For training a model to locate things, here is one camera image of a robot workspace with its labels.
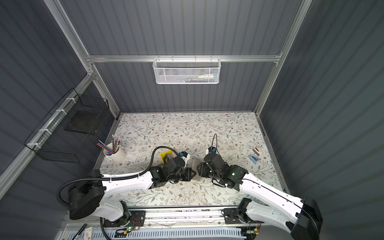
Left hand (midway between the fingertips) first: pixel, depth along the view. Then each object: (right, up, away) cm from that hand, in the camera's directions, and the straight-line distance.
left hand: (197, 174), depth 79 cm
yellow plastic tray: (-21, +8, +15) cm, 27 cm away
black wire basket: (-64, +21, -6) cm, 67 cm away
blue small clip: (+36, +5, +14) cm, 39 cm away
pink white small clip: (+39, +10, +17) cm, 44 cm away
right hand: (+1, +3, -3) cm, 5 cm away
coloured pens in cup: (-52, +11, +10) cm, 54 cm away
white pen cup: (-47, +7, +8) cm, 48 cm away
